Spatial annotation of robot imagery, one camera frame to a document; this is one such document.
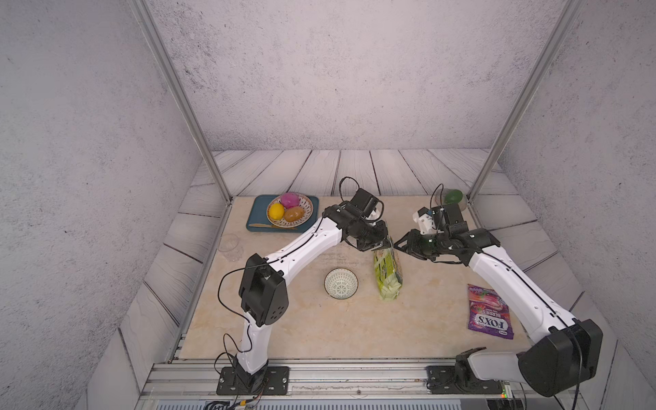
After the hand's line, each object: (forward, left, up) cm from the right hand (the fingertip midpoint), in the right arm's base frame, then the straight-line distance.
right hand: (399, 245), depth 77 cm
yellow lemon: (+29, +46, -16) cm, 57 cm away
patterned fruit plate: (+36, +34, -18) cm, 53 cm away
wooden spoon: (+24, +49, -20) cm, 58 cm away
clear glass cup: (+12, +61, -18) cm, 65 cm away
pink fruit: (+34, +40, -15) cm, 55 cm away
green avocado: (+40, -33, -20) cm, 56 cm away
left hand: (0, 0, 0) cm, 1 cm away
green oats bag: (-5, +3, -8) cm, 10 cm away
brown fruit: (+27, +37, -15) cm, 48 cm away
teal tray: (+27, +54, -18) cm, 63 cm away
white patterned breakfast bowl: (-2, +18, -20) cm, 27 cm away
